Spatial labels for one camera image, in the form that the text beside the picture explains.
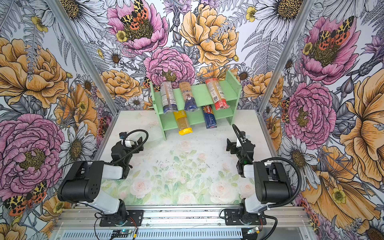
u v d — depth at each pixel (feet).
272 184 1.50
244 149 2.48
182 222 2.44
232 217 2.42
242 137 2.61
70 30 2.57
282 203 1.47
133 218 2.40
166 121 3.15
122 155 2.39
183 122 3.11
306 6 2.35
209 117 3.17
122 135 2.60
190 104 2.71
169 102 2.75
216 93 2.92
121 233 2.32
